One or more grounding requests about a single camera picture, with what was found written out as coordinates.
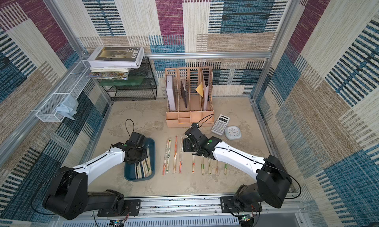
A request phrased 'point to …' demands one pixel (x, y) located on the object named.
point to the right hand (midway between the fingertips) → (187, 143)
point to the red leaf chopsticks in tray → (180, 161)
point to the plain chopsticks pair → (209, 166)
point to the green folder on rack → (128, 82)
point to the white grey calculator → (220, 124)
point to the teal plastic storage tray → (145, 169)
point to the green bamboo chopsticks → (167, 165)
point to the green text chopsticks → (202, 162)
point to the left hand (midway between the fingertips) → (144, 155)
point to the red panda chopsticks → (193, 164)
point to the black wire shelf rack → (147, 92)
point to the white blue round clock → (232, 132)
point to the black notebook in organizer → (183, 86)
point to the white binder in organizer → (170, 93)
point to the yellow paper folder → (200, 90)
